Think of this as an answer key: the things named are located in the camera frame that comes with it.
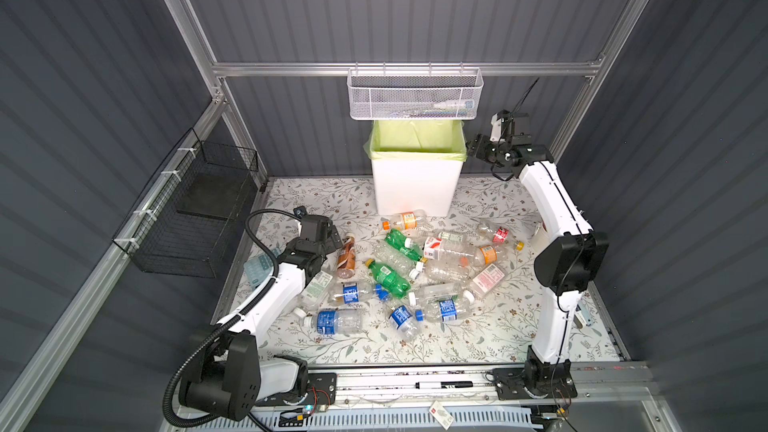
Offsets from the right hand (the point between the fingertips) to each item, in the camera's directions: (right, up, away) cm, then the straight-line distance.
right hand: (477, 147), depth 89 cm
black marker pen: (-13, -62, -15) cm, 65 cm away
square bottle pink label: (+2, -40, -1) cm, 40 cm away
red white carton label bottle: (-11, -31, 0) cm, 33 cm away
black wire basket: (-78, -21, -15) cm, 82 cm away
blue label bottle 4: (-11, -46, -8) cm, 48 cm away
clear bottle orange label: (+2, -34, +6) cm, 34 cm away
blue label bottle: (-36, -43, -4) cm, 56 cm away
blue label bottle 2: (-42, -51, -4) cm, 66 cm away
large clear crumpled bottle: (-23, -35, +7) cm, 43 cm away
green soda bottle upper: (-24, -29, +11) cm, 39 cm away
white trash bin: (-14, -11, +8) cm, 20 cm away
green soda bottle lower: (-27, -40, -1) cm, 48 cm away
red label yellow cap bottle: (+9, -28, +8) cm, 30 cm away
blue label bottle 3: (-22, -49, -9) cm, 55 cm away
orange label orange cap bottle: (-20, -23, +13) cm, 33 cm away
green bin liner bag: (-8, +6, +16) cm, 18 cm away
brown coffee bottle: (-40, -36, +2) cm, 54 cm away
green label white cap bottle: (-49, -43, -2) cm, 65 cm away
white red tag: (-14, -67, -19) cm, 71 cm away
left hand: (-47, -27, -2) cm, 54 cm away
